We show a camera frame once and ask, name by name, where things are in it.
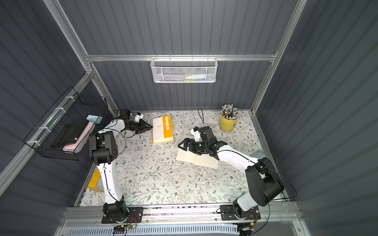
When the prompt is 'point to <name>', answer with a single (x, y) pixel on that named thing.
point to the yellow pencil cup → (227, 125)
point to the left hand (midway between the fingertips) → (152, 127)
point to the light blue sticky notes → (94, 119)
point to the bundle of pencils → (229, 112)
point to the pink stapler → (73, 147)
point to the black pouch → (69, 134)
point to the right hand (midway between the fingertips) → (183, 149)
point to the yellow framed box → (94, 181)
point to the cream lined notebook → (206, 160)
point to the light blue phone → (258, 154)
